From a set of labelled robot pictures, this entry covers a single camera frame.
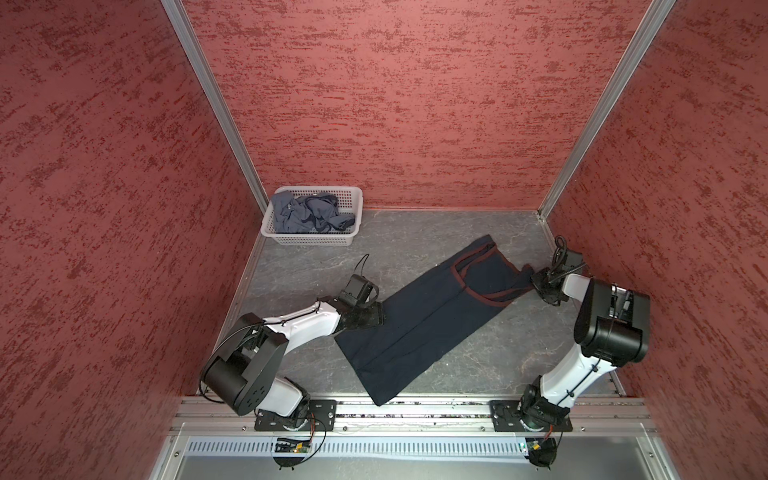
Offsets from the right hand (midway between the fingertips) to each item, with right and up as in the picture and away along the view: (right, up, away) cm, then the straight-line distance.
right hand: (530, 284), depth 99 cm
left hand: (-51, -10, -10) cm, 53 cm away
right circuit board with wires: (-10, -37, -28) cm, 47 cm away
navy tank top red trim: (-36, -8, -9) cm, 38 cm away
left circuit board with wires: (-73, -38, -26) cm, 86 cm away
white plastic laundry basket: (-65, +31, +19) cm, 74 cm away
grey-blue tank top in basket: (-76, +26, +11) cm, 81 cm away
